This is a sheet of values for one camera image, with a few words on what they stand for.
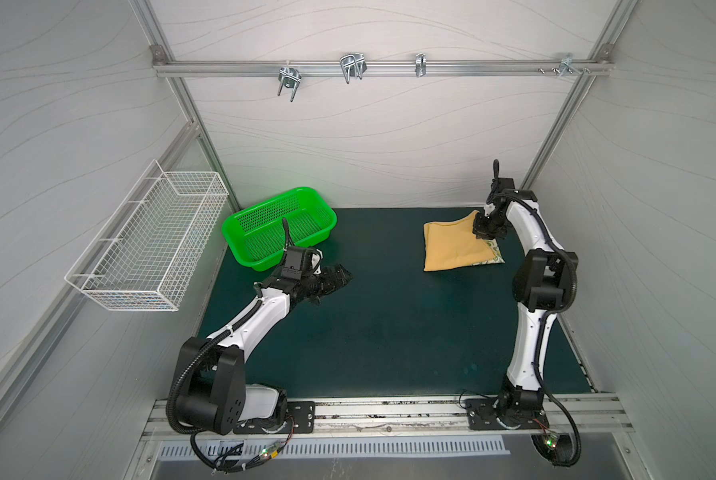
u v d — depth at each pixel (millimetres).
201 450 698
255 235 1111
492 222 853
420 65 784
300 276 674
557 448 717
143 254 684
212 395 410
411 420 734
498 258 1022
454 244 1039
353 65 765
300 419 735
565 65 765
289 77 793
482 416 733
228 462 679
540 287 590
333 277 776
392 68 782
